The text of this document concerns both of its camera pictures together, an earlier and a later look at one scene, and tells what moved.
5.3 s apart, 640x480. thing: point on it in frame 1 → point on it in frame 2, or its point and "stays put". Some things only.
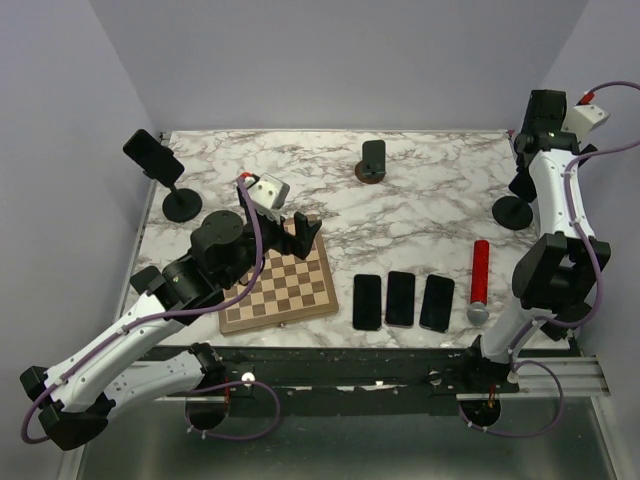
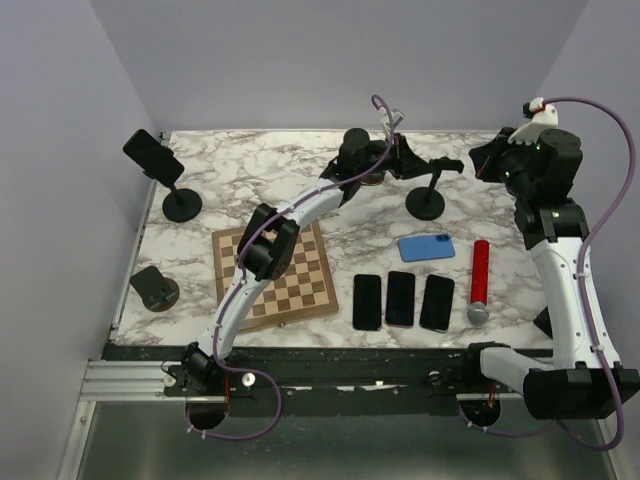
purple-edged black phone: (400, 299) stays put
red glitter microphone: (478, 312) stays put
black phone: (436, 303) stays put
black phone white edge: (367, 305) stays put
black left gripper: (300, 244) → (403, 163)
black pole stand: (515, 212) → (427, 203)
